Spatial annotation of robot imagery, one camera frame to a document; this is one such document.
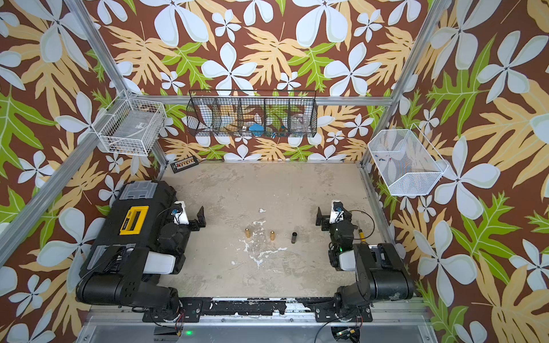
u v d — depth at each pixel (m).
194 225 0.80
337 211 0.76
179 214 0.73
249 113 0.97
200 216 0.83
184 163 1.18
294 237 0.87
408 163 0.84
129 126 0.86
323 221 0.82
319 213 0.88
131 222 0.78
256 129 0.94
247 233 0.90
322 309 0.73
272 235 0.89
